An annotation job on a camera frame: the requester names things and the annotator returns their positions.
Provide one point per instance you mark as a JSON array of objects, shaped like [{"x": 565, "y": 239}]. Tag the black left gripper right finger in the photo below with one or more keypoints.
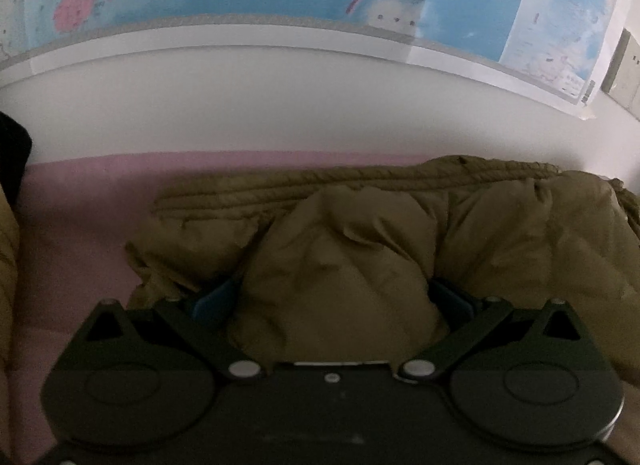
[{"x": 493, "y": 325}]

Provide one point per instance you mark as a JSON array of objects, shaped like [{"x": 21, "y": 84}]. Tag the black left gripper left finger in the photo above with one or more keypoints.
[{"x": 173, "y": 335}]

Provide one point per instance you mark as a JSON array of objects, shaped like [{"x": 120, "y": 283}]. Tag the brown puffer jacket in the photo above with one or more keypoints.
[{"x": 338, "y": 263}]

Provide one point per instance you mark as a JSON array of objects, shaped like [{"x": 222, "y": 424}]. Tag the pink bed sheet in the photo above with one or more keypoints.
[{"x": 75, "y": 218}]

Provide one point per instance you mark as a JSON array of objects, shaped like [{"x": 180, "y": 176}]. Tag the beige garment at left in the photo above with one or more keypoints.
[{"x": 9, "y": 244}]

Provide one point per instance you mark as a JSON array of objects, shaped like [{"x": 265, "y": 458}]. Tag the black garment at left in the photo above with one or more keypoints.
[{"x": 15, "y": 149}]

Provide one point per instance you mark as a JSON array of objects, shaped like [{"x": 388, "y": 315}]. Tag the white wall socket panel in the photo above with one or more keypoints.
[{"x": 621, "y": 82}]

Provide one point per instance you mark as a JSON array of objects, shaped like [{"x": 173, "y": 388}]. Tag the colourful wall map poster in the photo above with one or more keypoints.
[{"x": 554, "y": 52}]

